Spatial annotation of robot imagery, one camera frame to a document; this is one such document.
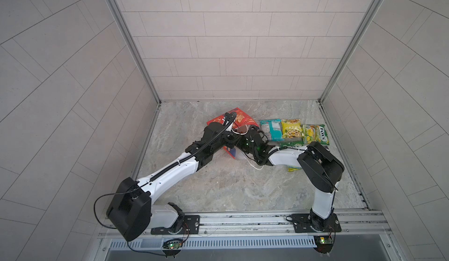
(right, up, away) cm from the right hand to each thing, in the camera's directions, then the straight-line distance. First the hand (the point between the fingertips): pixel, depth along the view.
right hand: (231, 138), depth 91 cm
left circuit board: (-22, -36, -27) cm, 50 cm away
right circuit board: (+37, -37, -22) cm, 57 cm away
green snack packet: (+47, +2, +5) cm, 47 cm away
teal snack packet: (+24, +5, +8) cm, 25 cm away
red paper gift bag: (+4, +8, -12) cm, 14 cm away
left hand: (+4, +6, -12) cm, 14 cm away
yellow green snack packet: (+34, +5, +7) cm, 35 cm away
